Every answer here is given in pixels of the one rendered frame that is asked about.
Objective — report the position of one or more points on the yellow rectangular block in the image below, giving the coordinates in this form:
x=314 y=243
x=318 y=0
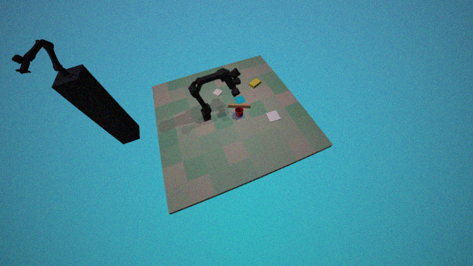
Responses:
x=254 y=83

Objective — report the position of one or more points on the dark red cup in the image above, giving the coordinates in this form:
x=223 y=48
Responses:
x=239 y=111

